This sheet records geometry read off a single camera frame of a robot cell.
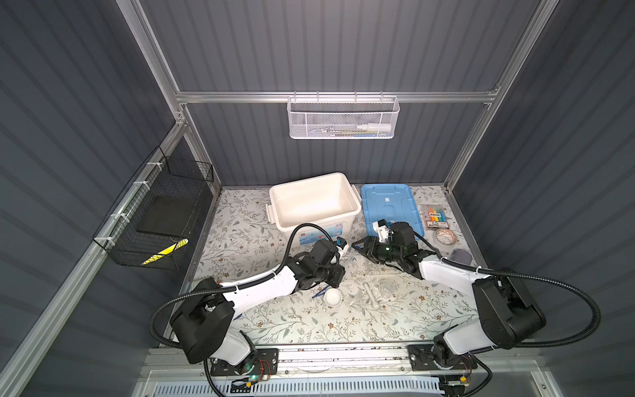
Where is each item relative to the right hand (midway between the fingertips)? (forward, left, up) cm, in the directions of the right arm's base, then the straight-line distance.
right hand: (357, 249), depth 86 cm
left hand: (-7, +5, -2) cm, 9 cm away
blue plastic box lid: (+31, -20, -11) cm, 39 cm away
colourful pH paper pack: (+20, -37, -10) cm, 44 cm away
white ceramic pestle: (-16, -6, -9) cm, 20 cm away
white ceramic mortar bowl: (-13, +9, -10) cm, 19 cm away
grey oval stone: (+2, -41, -9) cm, 42 cm away
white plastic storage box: (+35, +9, -14) cm, 39 cm away
